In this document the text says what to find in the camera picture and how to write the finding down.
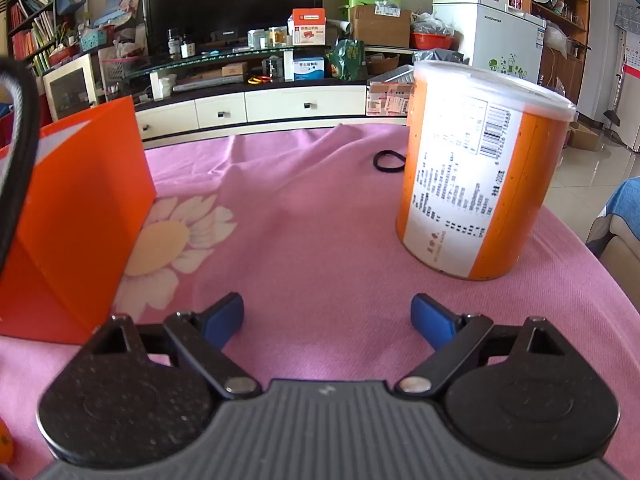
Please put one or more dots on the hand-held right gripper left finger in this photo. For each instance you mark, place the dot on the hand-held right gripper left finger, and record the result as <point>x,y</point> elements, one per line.
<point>225,317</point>

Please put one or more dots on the orange label canister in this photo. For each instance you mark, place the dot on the orange label canister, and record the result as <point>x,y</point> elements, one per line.
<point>500,185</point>

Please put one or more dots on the white chest freezer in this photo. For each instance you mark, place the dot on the white chest freezer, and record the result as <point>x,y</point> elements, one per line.
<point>500,35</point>

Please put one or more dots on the orange white medicine box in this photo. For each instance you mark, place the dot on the orange white medicine box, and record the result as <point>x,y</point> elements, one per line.
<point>309,27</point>

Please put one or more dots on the beige sofa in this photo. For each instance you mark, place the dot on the beige sofa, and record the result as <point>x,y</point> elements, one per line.
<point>620,255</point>

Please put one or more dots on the white television stand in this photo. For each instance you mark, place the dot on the white television stand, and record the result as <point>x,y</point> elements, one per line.
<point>280,105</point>

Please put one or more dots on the black television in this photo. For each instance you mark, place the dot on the black television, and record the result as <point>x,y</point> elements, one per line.
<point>225,0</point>

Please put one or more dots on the wall calendar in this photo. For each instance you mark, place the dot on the wall calendar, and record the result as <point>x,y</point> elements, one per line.
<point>632,90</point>

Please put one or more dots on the stickered cardboard box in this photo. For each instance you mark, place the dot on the stickered cardboard box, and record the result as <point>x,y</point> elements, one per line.
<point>390,95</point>

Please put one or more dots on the blue cloth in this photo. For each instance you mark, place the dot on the blue cloth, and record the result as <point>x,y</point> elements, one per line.
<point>625,202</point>

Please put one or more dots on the red plastic basin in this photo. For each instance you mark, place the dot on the red plastic basin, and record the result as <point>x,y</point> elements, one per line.
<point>432,41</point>

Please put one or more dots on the pink flower tablecloth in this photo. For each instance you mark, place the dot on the pink flower tablecloth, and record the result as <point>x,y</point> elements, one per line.
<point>310,235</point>

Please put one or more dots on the brown cardboard box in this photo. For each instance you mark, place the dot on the brown cardboard box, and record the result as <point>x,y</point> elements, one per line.
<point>380,27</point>

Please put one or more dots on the orange cardboard box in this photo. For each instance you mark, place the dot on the orange cardboard box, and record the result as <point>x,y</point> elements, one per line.
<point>75,210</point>

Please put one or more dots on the blue white carton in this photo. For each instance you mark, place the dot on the blue white carton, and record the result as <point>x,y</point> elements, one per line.
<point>308,70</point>

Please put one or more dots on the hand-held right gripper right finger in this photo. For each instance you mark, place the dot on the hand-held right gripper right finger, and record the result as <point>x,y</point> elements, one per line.
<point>432,320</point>

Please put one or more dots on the orange with green stem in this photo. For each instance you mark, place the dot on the orange with green stem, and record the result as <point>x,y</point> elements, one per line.
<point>4,445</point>

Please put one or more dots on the green foil bag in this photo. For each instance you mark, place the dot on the green foil bag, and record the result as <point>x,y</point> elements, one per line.
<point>345,60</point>

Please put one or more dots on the dark bookshelf with books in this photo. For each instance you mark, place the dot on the dark bookshelf with books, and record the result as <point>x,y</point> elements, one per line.
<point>30,15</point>

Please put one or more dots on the white glass door cabinet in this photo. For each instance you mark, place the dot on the white glass door cabinet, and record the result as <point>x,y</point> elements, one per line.
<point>70,87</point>

